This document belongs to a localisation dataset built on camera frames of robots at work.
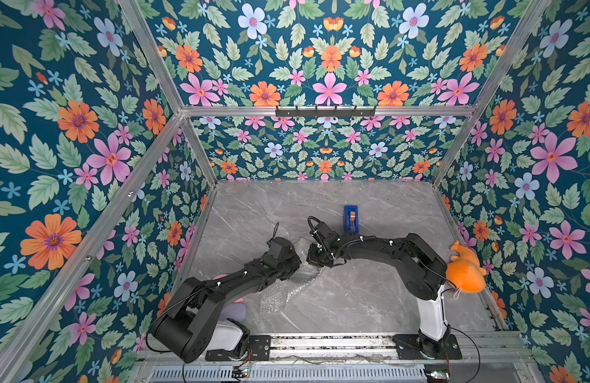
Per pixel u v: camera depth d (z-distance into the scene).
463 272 0.81
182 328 0.42
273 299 0.83
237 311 0.79
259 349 0.73
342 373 0.77
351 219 0.99
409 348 0.72
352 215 0.98
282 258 0.71
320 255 0.81
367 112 0.91
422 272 0.55
